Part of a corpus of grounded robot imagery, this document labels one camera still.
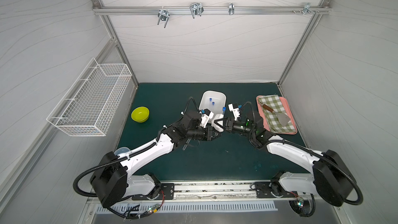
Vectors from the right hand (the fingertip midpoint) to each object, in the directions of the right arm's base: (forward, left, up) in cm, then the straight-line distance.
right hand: (214, 122), depth 75 cm
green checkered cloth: (+30, -43, -20) cm, 56 cm away
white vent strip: (-35, +27, -19) cm, 48 cm away
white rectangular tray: (+29, 0, -20) cm, 35 cm away
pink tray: (+24, -51, -21) cm, 60 cm away
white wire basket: (-1, +57, +11) cm, 58 cm away
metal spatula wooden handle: (+17, -46, -22) cm, 54 cm away
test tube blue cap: (-5, +17, -20) cm, 27 cm away
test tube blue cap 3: (+27, 0, -20) cm, 34 cm away
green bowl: (+14, +48, -17) cm, 53 cm away
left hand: (-7, -3, -1) cm, 8 cm away
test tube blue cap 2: (+7, -5, +2) cm, 8 cm away
